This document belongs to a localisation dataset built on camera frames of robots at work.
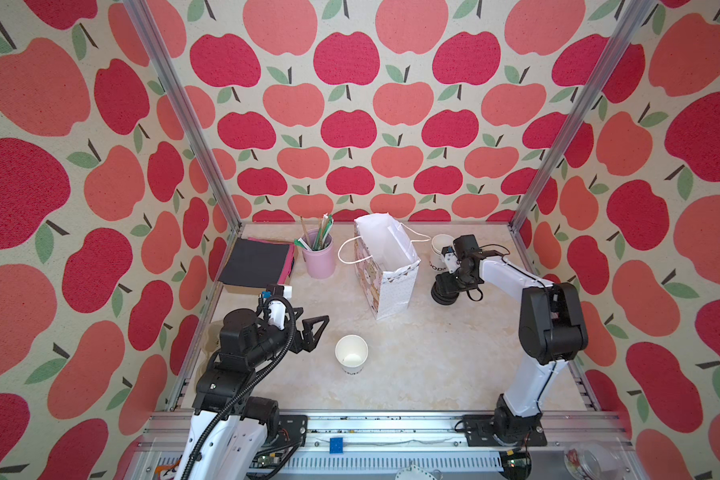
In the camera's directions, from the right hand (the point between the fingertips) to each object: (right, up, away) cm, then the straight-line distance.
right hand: (456, 285), depth 98 cm
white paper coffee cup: (-34, -18, -14) cm, 41 cm away
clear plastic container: (+24, -39, -28) cm, 53 cm away
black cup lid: (-6, 0, -9) cm, 11 cm away
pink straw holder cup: (-45, +8, +1) cm, 46 cm away
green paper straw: (-43, +19, -2) cm, 47 cm away
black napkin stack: (-69, +7, +7) cm, 70 cm away
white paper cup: (-5, +14, +1) cm, 15 cm away
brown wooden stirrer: (-50, +18, 0) cm, 53 cm away
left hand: (-42, -4, -29) cm, 51 cm away
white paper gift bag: (-22, +7, +5) cm, 24 cm away
